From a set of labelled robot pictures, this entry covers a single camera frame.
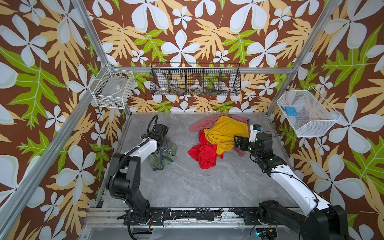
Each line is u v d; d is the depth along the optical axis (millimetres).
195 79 982
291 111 862
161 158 876
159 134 748
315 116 772
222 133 935
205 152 908
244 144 720
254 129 707
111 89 844
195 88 985
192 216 750
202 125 1124
